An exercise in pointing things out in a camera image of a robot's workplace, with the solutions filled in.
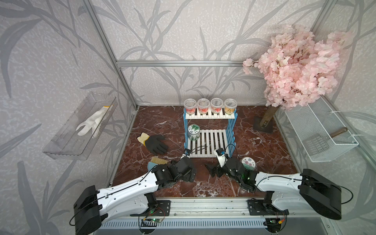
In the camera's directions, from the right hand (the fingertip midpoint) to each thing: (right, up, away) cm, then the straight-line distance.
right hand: (210, 160), depth 82 cm
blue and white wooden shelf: (+1, +9, +16) cm, 19 cm away
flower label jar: (+21, -1, -2) cm, 21 cm away
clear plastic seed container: (+2, +31, -7) cm, 32 cm away
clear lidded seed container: (-5, +31, -7) cm, 32 cm away
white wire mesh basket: (+47, +18, -18) cm, 54 cm away
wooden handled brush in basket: (+55, +18, -18) cm, 61 cm away
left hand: (-12, -4, -3) cm, 13 cm away
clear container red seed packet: (-11, +31, -7) cm, 34 cm away
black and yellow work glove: (-35, +7, +14) cm, 38 cm away
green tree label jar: (-10, +15, +9) cm, 20 cm away
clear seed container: (+10, +31, -6) cm, 33 cm away
